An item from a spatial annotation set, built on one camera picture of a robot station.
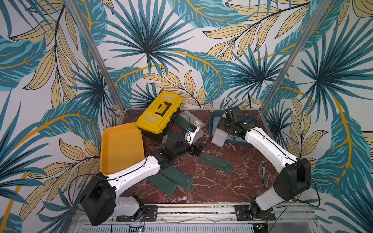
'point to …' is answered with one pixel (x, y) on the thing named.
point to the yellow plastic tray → (122, 146)
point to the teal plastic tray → (214, 117)
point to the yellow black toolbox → (155, 121)
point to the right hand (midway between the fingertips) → (222, 124)
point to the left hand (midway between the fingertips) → (199, 140)
